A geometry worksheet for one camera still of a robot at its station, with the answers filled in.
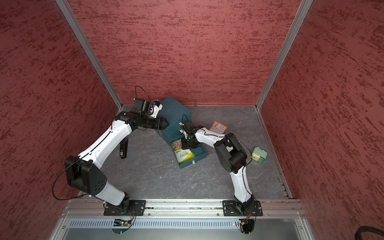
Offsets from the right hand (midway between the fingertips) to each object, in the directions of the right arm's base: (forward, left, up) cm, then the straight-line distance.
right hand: (185, 149), depth 95 cm
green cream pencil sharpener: (-7, -45, +5) cm, 46 cm away
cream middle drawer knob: (-10, -6, +3) cm, 11 cm away
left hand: (+4, +11, +21) cm, 24 cm away
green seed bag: (-4, +2, +1) cm, 4 cm away
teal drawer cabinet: (+13, +4, +21) cm, 26 cm away
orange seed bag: (+17, -24, -1) cm, 29 cm away
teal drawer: (-2, -9, 0) cm, 9 cm away
